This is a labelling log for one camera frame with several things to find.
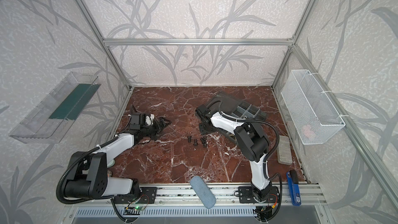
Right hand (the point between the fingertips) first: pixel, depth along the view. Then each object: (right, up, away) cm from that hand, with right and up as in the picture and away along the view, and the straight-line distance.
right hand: (205, 125), depth 96 cm
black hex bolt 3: (-1, -9, -5) cm, 10 cm away
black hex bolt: (-10, -8, -3) cm, 13 cm away
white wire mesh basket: (+44, +11, -34) cm, 57 cm away
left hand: (-21, +4, -7) cm, 22 cm away
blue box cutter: (+43, -26, -22) cm, 55 cm away
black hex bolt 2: (-6, -9, -5) cm, 12 cm away
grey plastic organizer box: (+22, +10, +8) cm, 25 cm away
